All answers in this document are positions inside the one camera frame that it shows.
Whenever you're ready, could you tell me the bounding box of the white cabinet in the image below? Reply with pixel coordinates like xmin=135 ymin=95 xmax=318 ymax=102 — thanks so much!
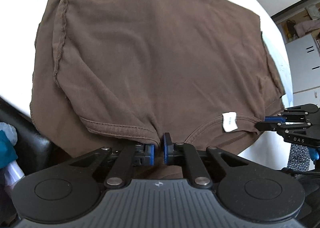
xmin=271 ymin=0 xmax=320 ymax=109

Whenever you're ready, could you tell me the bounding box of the black leather chair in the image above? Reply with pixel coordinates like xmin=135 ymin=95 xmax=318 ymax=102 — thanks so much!
xmin=0 ymin=97 xmax=53 ymax=218

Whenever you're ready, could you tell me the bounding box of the white paper roll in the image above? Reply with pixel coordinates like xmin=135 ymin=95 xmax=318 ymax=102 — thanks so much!
xmin=4 ymin=162 xmax=26 ymax=187

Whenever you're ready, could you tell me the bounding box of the teal cloth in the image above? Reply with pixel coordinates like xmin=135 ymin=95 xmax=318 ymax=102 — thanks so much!
xmin=0 ymin=130 xmax=18 ymax=170

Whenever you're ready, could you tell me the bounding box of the brown shirt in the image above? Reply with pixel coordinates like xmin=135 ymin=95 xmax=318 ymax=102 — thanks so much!
xmin=29 ymin=0 xmax=287 ymax=178

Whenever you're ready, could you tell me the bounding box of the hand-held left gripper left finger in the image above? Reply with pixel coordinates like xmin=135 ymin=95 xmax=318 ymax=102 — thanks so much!
xmin=71 ymin=143 xmax=156 ymax=189

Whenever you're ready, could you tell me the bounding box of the person's right forearm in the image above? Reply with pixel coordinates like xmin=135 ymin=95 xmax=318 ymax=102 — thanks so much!
xmin=289 ymin=142 xmax=313 ymax=169

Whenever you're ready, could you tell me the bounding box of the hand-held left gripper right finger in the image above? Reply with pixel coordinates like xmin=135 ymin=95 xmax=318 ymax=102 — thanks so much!
xmin=162 ymin=132 xmax=242 ymax=190

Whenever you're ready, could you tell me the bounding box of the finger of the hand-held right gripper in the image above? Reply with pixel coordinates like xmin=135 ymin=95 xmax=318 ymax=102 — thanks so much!
xmin=264 ymin=104 xmax=320 ymax=123
xmin=255 ymin=120 xmax=313 ymax=134

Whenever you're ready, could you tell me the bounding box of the person's right hand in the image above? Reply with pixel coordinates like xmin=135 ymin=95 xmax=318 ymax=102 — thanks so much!
xmin=308 ymin=146 xmax=320 ymax=162

